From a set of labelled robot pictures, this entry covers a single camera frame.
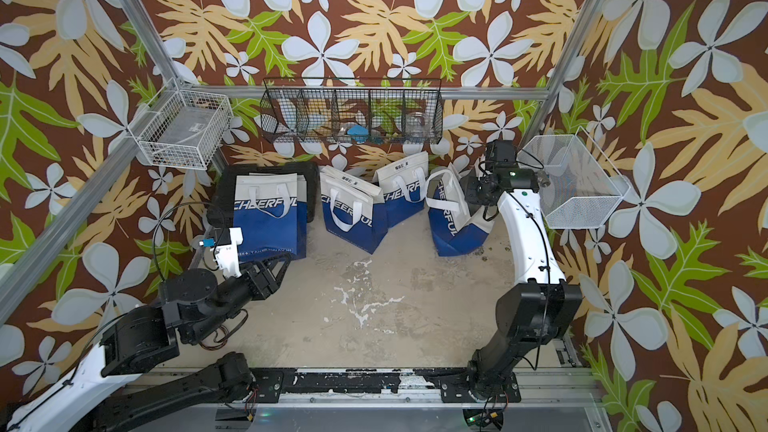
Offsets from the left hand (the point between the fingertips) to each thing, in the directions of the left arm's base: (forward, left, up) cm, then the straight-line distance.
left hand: (289, 257), depth 60 cm
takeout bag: (+25, +14, -17) cm, 33 cm away
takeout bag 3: (+18, -40, -14) cm, 47 cm away
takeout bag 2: (+35, -26, -15) cm, 46 cm away
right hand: (+26, -45, -8) cm, 53 cm away
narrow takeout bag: (+23, -11, -13) cm, 28 cm away
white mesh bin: (+24, -73, -4) cm, 76 cm away
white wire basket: (+41, +39, +1) cm, 57 cm away
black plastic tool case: (+33, +37, -26) cm, 56 cm away
